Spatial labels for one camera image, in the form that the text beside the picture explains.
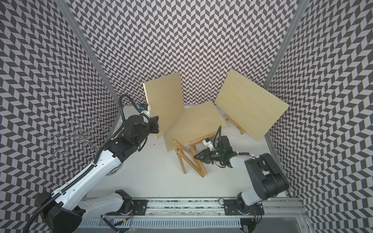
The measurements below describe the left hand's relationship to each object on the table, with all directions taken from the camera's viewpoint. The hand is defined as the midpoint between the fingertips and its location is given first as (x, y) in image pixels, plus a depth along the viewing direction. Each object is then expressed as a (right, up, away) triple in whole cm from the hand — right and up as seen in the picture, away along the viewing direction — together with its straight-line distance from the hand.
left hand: (156, 118), depth 74 cm
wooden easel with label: (+51, -7, +27) cm, 59 cm away
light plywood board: (+20, -3, +19) cm, 27 cm away
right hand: (+20, -24, +8) cm, 33 cm away
